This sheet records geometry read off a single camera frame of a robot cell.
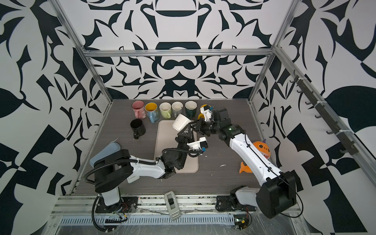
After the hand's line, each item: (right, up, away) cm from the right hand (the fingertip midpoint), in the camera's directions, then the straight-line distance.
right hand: (189, 126), depth 73 cm
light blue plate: (-48, -15, +18) cm, 53 cm away
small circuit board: (+25, -45, -2) cm, 52 cm away
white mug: (-4, +2, +2) cm, 5 cm away
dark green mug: (+1, +10, +29) cm, 31 cm away
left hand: (-2, +1, 0) cm, 2 cm away
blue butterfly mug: (-27, +10, +31) cm, 42 cm away
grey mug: (-9, +11, +34) cm, 37 cm away
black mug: (-34, -2, +26) cm, 43 cm away
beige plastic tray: (-17, -9, +30) cm, 35 cm away
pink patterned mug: (-35, +11, +29) cm, 47 cm away
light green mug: (-17, +9, +29) cm, 35 cm away
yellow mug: (+9, +5, +27) cm, 28 cm away
